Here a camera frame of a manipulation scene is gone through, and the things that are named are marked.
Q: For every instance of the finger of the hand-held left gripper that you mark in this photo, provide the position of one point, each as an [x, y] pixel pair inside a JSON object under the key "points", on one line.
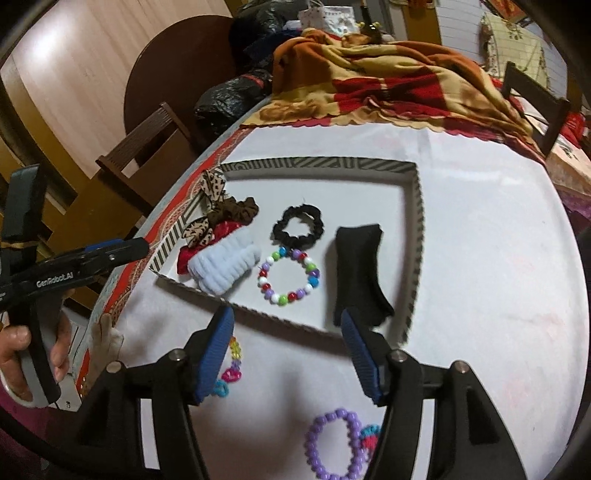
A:
{"points": [[120, 251]]}

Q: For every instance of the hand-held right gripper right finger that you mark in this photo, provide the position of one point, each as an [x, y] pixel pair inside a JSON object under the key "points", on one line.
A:
{"points": [[362, 364]]}

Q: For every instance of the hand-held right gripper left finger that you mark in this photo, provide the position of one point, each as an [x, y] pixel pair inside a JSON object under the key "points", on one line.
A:
{"points": [[214, 360]]}

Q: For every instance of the red scrunchie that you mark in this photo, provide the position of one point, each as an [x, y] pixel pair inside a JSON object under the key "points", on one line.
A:
{"points": [[184, 261]]}

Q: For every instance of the white fluffy headband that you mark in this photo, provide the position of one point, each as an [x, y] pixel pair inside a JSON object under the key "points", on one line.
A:
{"points": [[221, 267]]}

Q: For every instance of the black fabric headband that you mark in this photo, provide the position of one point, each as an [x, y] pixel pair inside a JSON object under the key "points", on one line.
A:
{"points": [[355, 258]]}

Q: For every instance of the brown scrunchie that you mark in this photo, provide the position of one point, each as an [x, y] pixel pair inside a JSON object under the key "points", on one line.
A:
{"points": [[240, 210]]}

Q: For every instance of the black scrunchie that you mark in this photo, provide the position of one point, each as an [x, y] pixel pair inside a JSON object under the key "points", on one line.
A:
{"points": [[281, 228]]}

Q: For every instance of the striped cardboard box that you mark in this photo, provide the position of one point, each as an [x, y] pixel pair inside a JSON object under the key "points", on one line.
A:
{"points": [[369, 207]]}

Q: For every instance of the person's left forearm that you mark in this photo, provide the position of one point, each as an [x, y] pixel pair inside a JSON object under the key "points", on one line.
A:
{"points": [[18, 415]]}

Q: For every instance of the person's left hand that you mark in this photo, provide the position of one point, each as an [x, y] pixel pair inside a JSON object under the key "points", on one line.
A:
{"points": [[14, 355]]}

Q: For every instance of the red patterned tablecloth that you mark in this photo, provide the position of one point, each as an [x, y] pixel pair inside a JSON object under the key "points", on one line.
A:
{"points": [[138, 258]]}

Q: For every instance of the teal red crochet accessory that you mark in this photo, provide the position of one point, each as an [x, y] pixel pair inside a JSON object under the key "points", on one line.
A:
{"points": [[369, 438]]}

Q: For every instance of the beige fabric accessory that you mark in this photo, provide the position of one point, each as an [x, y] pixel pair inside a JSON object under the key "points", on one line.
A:
{"points": [[107, 341]]}

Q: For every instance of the white tablecloth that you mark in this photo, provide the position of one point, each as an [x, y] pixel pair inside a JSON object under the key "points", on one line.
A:
{"points": [[485, 277]]}

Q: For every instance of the black plastic bag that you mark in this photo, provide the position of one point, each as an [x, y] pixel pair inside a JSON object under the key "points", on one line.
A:
{"points": [[258, 23], [231, 99]]}

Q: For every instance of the pink floral tablecloth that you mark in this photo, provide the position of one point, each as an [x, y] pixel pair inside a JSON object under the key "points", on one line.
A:
{"points": [[575, 180]]}

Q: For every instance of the orange red yellow blanket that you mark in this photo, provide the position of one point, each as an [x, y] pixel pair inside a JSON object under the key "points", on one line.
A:
{"points": [[415, 83]]}

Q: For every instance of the white paper gift bag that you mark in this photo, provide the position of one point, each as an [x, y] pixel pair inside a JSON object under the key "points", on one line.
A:
{"points": [[325, 18]]}

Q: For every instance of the dark wooden chair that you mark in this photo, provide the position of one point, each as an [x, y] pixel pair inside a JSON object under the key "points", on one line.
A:
{"points": [[554, 115]]}

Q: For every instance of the red bag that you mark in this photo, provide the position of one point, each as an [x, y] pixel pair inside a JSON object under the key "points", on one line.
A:
{"points": [[575, 127]]}

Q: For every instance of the green plaid cloth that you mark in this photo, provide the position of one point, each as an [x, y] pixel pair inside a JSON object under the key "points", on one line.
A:
{"points": [[512, 41]]}

